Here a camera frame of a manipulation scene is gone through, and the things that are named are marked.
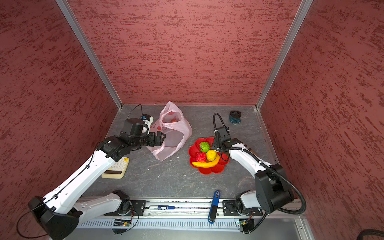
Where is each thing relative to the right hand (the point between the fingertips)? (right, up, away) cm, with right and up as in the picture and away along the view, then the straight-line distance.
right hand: (216, 147), depth 89 cm
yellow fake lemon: (-3, -4, -2) cm, 6 cm away
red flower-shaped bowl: (-13, -2, +5) cm, 14 cm away
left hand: (-32, +8, -15) cm, 36 cm away
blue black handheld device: (-4, -28, -19) cm, 34 cm away
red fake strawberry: (-9, -5, -2) cm, 11 cm away
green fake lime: (-7, 0, +2) cm, 7 cm away
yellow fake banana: (-6, -9, -4) cm, 12 cm away
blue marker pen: (-31, -28, -15) cm, 44 cm away
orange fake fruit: (-24, +16, -10) cm, 31 cm away
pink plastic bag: (-25, +15, -10) cm, 30 cm away
